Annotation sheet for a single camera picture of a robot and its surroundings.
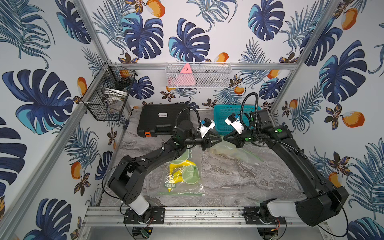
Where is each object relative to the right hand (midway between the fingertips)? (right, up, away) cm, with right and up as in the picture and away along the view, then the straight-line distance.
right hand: (226, 135), depth 74 cm
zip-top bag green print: (+2, -7, +3) cm, 8 cm away
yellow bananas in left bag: (-26, -21, +10) cm, 35 cm away
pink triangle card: (-21, +34, +16) cm, 43 cm away
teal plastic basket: (+5, +16, +39) cm, 43 cm away
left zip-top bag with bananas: (-17, -28, +9) cm, 33 cm away
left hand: (-3, 0, -1) cm, 3 cm away
